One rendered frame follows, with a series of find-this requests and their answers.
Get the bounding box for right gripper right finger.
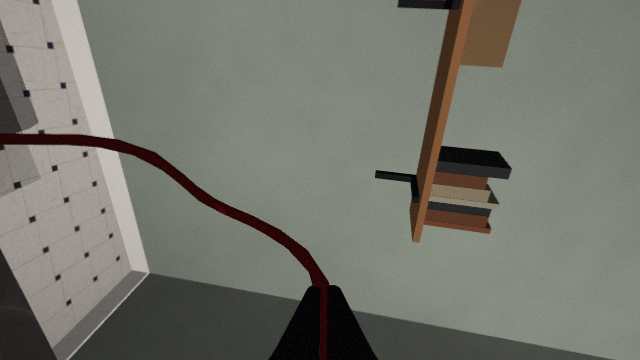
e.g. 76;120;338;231
327;285;378;360

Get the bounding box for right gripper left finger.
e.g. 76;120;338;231
268;285;320;360

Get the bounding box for dark red wire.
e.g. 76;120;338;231
0;133;329;360

